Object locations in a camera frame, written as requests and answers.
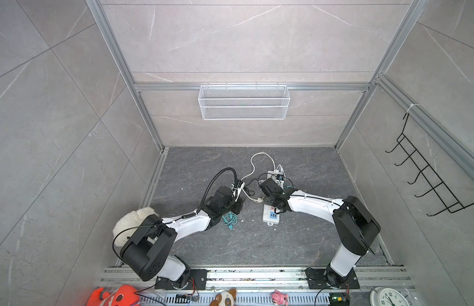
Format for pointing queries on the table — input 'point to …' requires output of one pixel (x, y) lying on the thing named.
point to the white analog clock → (387, 296)
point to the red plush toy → (123, 295)
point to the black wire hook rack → (451, 203)
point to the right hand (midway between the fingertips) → (273, 197)
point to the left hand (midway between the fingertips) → (244, 194)
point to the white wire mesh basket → (244, 102)
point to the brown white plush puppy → (225, 298)
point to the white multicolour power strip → (269, 215)
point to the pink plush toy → (279, 298)
